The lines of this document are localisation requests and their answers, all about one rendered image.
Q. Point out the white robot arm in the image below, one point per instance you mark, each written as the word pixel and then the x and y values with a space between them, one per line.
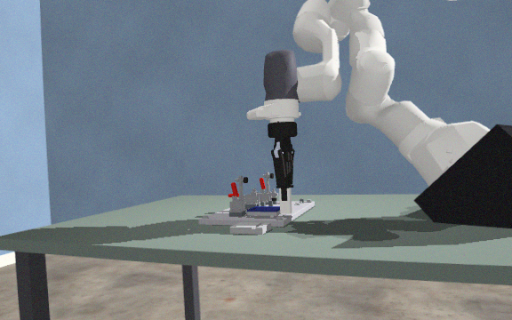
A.
pixel 429 144

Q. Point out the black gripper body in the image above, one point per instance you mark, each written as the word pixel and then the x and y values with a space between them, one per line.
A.
pixel 280 130

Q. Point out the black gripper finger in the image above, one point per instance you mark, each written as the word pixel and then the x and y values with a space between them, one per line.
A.
pixel 290 169
pixel 282 177

